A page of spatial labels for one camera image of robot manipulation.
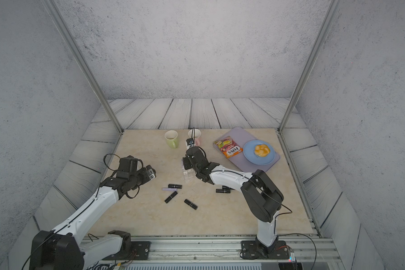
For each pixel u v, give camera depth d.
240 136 1.20
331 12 0.72
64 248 0.39
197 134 1.05
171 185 0.94
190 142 0.77
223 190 0.91
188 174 0.95
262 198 0.48
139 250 0.73
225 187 0.91
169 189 0.91
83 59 0.87
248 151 1.08
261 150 1.05
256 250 0.64
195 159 0.67
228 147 1.08
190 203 0.85
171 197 0.89
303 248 0.74
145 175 0.76
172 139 1.04
